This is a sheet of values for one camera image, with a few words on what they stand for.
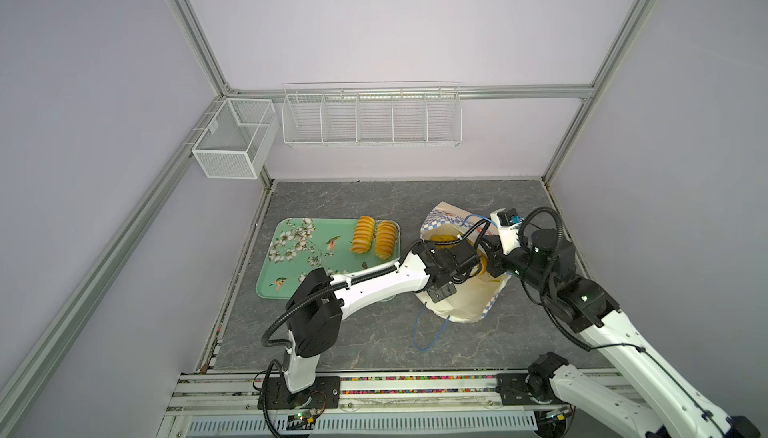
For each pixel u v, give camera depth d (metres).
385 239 1.00
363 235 1.00
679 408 0.40
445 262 0.58
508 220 0.58
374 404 0.73
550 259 0.49
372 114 0.99
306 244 1.02
